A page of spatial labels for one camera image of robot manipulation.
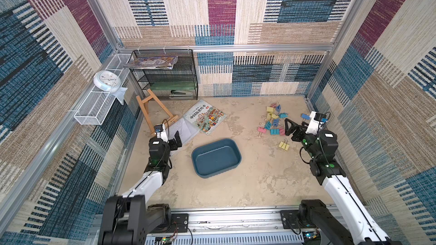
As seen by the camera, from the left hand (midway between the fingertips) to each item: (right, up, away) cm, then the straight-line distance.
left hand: (168, 132), depth 87 cm
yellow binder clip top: (+58, +12, +25) cm, 64 cm away
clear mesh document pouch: (+5, -1, +18) cm, 19 cm away
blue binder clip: (+61, +4, +21) cm, 64 cm away
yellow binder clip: (+62, -9, +10) cm, 63 cm away
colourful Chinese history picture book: (+16, +7, +22) cm, 28 cm away
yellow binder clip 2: (+60, +8, +22) cm, 65 cm away
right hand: (+59, +7, -10) cm, 60 cm away
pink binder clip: (+50, 0, +13) cm, 52 cm away
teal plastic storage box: (+24, -15, +5) cm, 29 cm away
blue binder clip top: (+63, +13, +24) cm, 69 cm away
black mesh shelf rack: (-1, +29, +25) cm, 38 cm away
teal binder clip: (+59, -1, +15) cm, 61 cm away
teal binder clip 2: (+55, +2, +18) cm, 58 cm away
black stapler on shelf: (0, +23, +25) cm, 34 cm away
